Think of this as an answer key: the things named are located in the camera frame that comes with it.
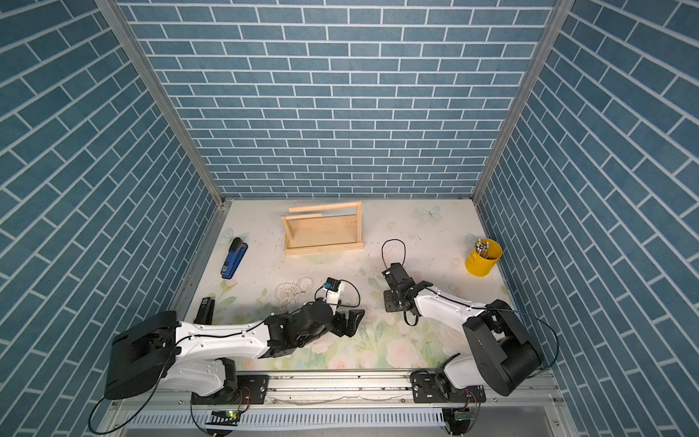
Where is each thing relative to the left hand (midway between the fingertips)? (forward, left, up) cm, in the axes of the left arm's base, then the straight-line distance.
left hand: (360, 314), depth 78 cm
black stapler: (+3, +49, -8) cm, 49 cm away
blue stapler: (+24, +46, -8) cm, 53 cm away
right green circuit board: (-23, -28, -10) cm, 38 cm away
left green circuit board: (-23, +36, -13) cm, 45 cm away
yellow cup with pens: (+19, -41, +1) cm, 45 cm away
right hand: (+9, -12, -9) cm, 17 cm away
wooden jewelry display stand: (+36, +17, -9) cm, 41 cm away
